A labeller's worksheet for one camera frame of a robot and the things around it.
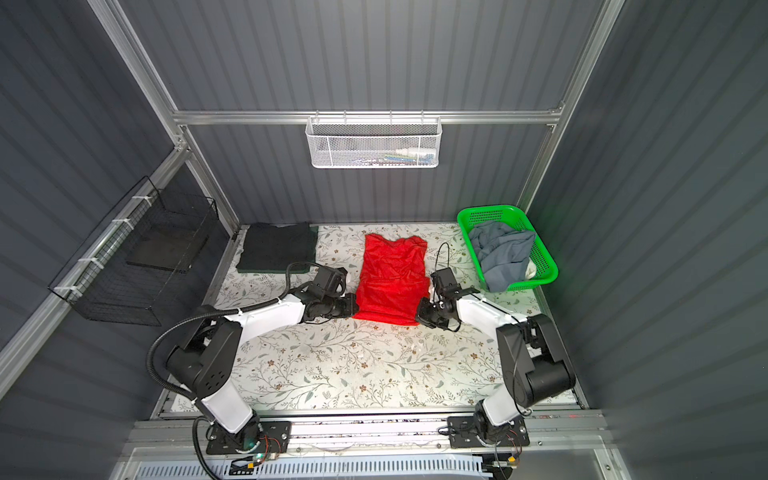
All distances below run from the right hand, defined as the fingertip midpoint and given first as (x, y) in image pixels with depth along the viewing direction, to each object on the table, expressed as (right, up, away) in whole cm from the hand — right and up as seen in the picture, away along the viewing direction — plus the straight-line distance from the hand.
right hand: (420, 319), depth 91 cm
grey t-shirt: (+27, +20, +3) cm, 34 cm away
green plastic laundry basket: (+43, +15, +8) cm, 46 cm away
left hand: (-19, +4, +1) cm, 19 cm away
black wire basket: (-73, +17, -17) cm, 77 cm away
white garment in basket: (+38, +15, +9) cm, 42 cm away
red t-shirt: (-9, +11, +10) cm, 18 cm away
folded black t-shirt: (-53, +22, +18) cm, 61 cm away
